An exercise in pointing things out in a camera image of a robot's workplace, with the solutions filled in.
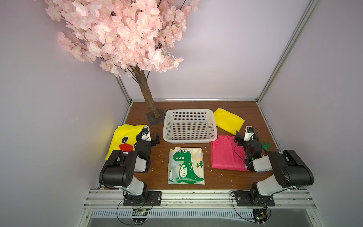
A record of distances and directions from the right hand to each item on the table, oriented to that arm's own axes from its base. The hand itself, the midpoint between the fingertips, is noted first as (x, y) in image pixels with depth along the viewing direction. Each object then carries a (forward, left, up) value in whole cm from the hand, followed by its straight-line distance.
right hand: (246, 129), depth 89 cm
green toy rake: (-5, -16, -13) cm, 21 cm away
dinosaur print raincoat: (-22, +39, -6) cm, 45 cm away
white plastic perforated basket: (+8, +37, -10) cm, 39 cm away
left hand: (-2, +62, +1) cm, 62 cm away
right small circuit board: (-44, 0, -12) cm, 45 cm away
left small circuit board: (-45, +62, -12) cm, 78 cm away
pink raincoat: (-14, +13, -7) cm, 20 cm away
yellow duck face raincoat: (-4, +83, -7) cm, 83 cm away
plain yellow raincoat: (+16, +7, -14) cm, 22 cm away
